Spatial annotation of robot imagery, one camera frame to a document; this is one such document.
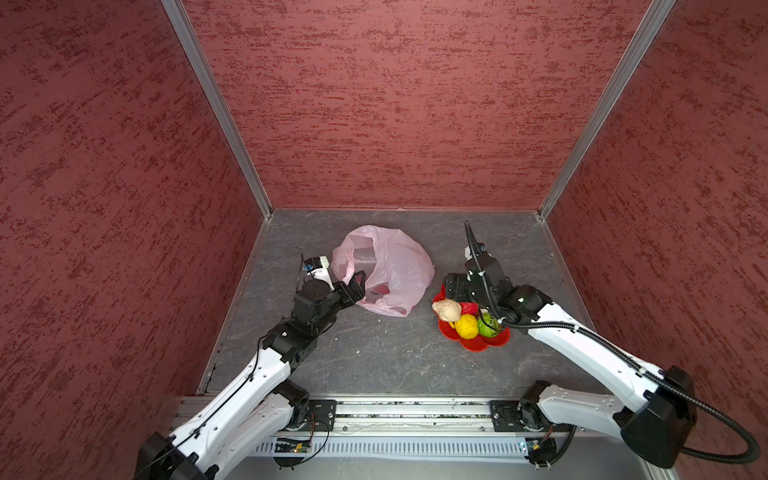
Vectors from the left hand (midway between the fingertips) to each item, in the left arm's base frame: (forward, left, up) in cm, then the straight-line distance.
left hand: (356, 283), depth 78 cm
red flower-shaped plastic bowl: (-10, -34, -16) cm, 39 cm away
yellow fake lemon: (-6, -32, -13) cm, 35 cm away
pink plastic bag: (+9, -11, -6) cm, 15 cm away
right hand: (0, -27, -2) cm, 27 cm away
